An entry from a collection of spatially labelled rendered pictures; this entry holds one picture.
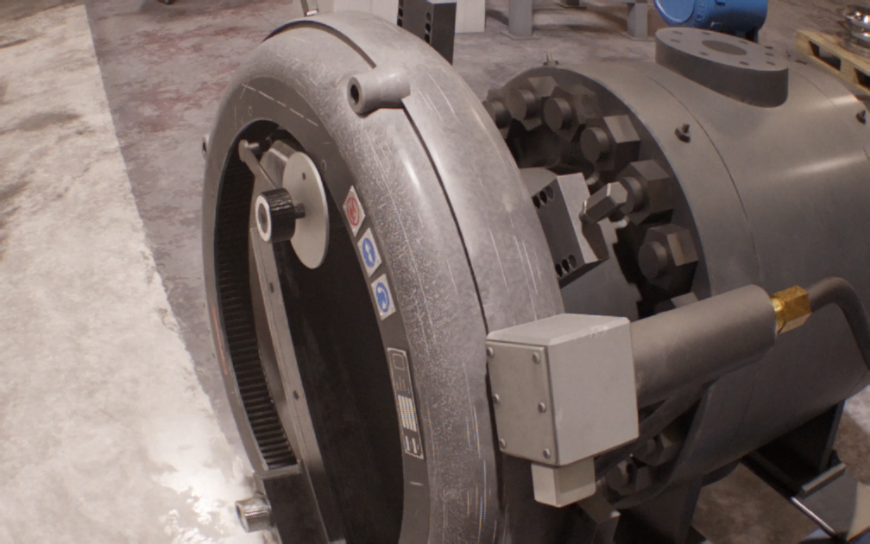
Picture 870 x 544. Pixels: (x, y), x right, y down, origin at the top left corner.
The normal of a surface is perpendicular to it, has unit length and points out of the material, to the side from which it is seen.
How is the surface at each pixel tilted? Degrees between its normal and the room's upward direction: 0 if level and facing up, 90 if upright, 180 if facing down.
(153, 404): 0
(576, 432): 68
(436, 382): 77
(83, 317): 0
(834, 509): 0
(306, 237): 90
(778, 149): 35
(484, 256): 51
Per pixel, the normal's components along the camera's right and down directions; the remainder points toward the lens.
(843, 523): 0.03, -0.90
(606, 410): 0.44, 0.01
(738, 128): 0.24, -0.63
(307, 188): -0.88, 0.18
